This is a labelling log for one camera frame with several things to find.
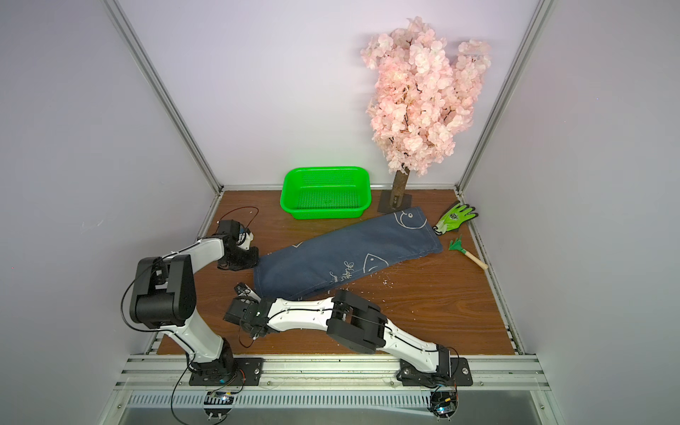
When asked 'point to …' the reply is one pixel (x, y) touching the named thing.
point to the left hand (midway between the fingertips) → (261, 259)
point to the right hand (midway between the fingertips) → (260, 305)
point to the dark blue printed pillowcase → (324, 263)
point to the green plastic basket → (323, 193)
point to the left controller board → (217, 405)
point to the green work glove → (454, 219)
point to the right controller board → (444, 404)
